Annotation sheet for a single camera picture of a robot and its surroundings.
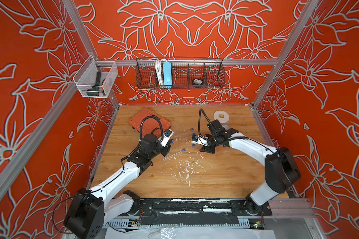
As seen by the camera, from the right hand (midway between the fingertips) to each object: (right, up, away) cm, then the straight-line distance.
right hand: (199, 144), depth 87 cm
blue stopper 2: (-2, -2, +8) cm, 8 cm away
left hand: (-17, +5, -6) cm, 19 cm away
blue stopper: (-9, -5, +7) cm, 12 cm away
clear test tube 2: (-14, +2, +13) cm, 19 cm away
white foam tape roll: (+22, +18, +25) cm, 38 cm away
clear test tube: (-9, +5, +16) cm, 19 cm away
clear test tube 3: (-16, -7, +5) cm, 18 cm away
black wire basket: (+10, +48, +12) cm, 51 cm away
